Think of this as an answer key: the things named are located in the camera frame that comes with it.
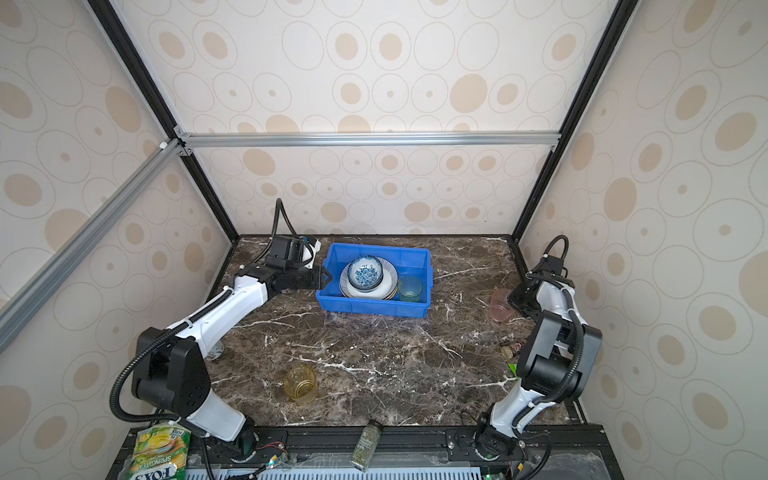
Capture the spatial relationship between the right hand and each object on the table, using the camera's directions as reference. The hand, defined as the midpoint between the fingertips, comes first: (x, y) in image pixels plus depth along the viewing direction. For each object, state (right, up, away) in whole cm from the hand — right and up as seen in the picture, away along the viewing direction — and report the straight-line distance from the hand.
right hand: (520, 302), depth 92 cm
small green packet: (-5, -18, -6) cm, 20 cm away
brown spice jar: (-5, -14, -5) cm, 16 cm away
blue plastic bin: (-34, +13, +17) cm, 40 cm away
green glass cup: (-34, +4, +6) cm, 35 cm away
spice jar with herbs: (-46, -31, -21) cm, 59 cm away
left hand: (-56, +10, -7) cm, 57 cm away
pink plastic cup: (-4, -3, +7) cm, 8 cm away
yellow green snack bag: (-94, -33, -22) cm, 102 cm away
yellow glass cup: (-66, -21, -9) cm, 70 cm away
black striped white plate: (-42, +4, +7) cm, 43 cm away
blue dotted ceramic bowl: (-49, +9, +8) cm, 50 cm away
